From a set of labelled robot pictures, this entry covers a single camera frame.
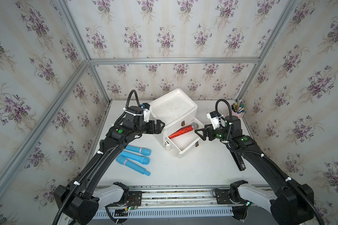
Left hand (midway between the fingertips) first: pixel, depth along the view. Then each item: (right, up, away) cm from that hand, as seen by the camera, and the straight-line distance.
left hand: (158, 124), depth 73 cm
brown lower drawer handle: (+22, -12, +9) cm, 27 cm away
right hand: (+25, -3, +5) cm, 26 cm away
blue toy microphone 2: (-9, -23, +11) cm, 27 cm away
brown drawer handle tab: (+14, 0, +9) cm, 17 cm away
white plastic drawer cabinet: (+10, +7, +10) cm, 16 cm away
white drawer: (+16, -12, +14) cm, 25 cm away
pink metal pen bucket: (+57, +4, +26) cm, 62 cm away
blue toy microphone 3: (-19, -24, +11) cm, 33 cm away
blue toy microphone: (-10, -18, +14) cm, 25 cm away
